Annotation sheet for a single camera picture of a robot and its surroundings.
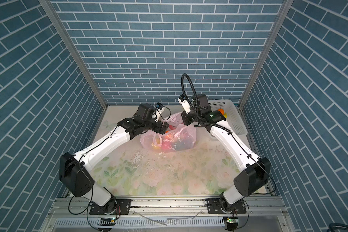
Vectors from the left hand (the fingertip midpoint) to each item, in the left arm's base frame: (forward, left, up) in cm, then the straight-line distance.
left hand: (162, 121), depth 82 cm
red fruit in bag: (-7, -2, -15) cm, 16 cm away
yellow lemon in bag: (-6, +3, -12) cm, 14 cm away
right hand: (+2, -11, +7) cm, 13 cm away
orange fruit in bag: (-2, -4, -12) cm, 13 cm away
